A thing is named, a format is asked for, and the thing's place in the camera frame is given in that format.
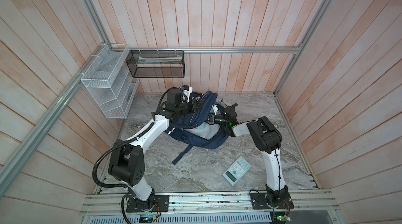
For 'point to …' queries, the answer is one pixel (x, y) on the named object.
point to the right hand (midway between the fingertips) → (199, 118)
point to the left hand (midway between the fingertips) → (203, 106)
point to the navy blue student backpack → (192, 130)
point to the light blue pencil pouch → (201, 126)
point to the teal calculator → (236, 170)
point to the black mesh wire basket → (156, 63)
